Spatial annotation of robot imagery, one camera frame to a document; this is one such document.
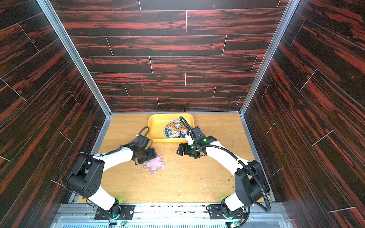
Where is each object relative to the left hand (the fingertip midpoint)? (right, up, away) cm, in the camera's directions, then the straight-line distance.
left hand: (155, 157), depth 94 cm
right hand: (+20, +5, -8) cm, 22 cm away
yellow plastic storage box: (-2, +24, +19) cm, 31 cm away
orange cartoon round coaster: (+13, +19, +11) cm, 25 cm away
